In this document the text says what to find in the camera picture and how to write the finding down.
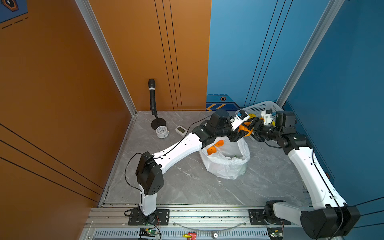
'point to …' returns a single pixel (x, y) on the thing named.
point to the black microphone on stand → (157, 122)
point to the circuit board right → (275, 233)
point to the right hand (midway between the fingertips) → (242, 126)
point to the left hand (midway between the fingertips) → (245, 126)
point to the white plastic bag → (230, 160)
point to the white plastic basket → (256, 110)
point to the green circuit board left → (148, 232)
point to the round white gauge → (162, 132)
